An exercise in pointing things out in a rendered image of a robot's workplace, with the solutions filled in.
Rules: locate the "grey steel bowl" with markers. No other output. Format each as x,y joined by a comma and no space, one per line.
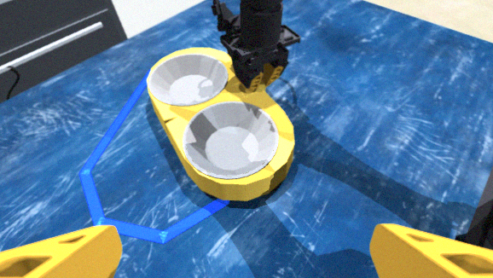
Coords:
230,138
188,79

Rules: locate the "blue tape outline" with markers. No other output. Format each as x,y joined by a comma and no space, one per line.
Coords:
127,228

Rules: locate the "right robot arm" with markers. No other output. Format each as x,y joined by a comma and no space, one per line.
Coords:
228,22

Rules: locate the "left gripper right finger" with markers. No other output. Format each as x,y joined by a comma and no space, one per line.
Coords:
400,252

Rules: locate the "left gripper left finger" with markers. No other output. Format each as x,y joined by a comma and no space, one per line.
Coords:
88,253

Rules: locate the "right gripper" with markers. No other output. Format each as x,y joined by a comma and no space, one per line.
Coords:
258,52

